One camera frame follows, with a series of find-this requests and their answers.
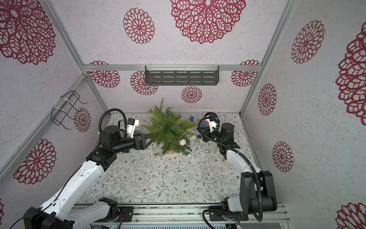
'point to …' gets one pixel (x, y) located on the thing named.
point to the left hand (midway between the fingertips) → (152, 138)
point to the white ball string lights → (182, 141)
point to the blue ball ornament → (191, 119)
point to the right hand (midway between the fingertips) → (198, 127)
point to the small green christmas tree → (170, 130)
